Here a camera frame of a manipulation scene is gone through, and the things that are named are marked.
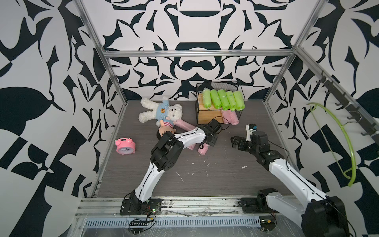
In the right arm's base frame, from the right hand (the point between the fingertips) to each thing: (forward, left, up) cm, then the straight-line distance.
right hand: (238, 137), depth 86 cm
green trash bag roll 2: (+21, +2, +8) cm, 23 cm away
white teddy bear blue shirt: (+23, +48, -2) cm, 53 cm away
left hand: (+7, +14, -10) cm, 19 cm away
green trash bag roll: (+21, -3, +8) cm, 23 cm away
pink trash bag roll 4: (+18, -3, -8) cm, 19 cm away
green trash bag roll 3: (+22, +6, +8) cm, 24 cm away
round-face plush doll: (+12, +42, -4) cm, 44 cm away
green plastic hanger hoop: (-28, -35, +13) cm, 47 cm away
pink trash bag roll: (-1, +27, -10) cm, 28 cm away
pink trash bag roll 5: (+15, +31, -8) cm, 36 cm away
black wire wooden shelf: (+22, +17, -8) cm, 29 cm away
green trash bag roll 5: (+24, +17, +8) cm, 31 cm away
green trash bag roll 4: (+23, +11, +8) cm, 27 cm away
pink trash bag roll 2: (-4, +20, -10) cm, 22 cm away
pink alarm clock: (-4, +65, -3) cm, 65 cm away
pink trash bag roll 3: (+22, +1, -8) cm, 24 cm away
